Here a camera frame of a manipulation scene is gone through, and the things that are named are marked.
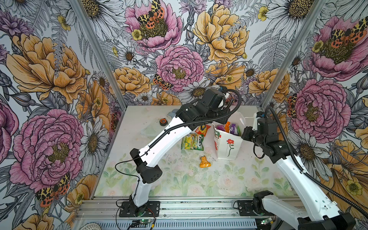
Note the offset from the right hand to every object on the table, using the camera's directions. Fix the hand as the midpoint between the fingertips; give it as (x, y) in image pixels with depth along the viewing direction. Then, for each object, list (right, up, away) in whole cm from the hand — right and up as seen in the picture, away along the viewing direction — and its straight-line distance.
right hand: (244, 133), depth 76 cm
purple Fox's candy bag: (-4, +2, +9) cm, 10 cm away
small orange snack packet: (-20, -20, +13) cm, 31 cm away
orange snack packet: (-5, +3, +17) cm, 18 cm away
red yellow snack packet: (-19, 0, +29) cm, 35 cm away
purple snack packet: (-9, +3, +14) cm, 17 cm away
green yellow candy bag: (-26, -7, +21) cm, 34 cm away
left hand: (-13, +8, -9) cm, 18 cm away
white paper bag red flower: (-9, 0, -3) cm, 9 cm away
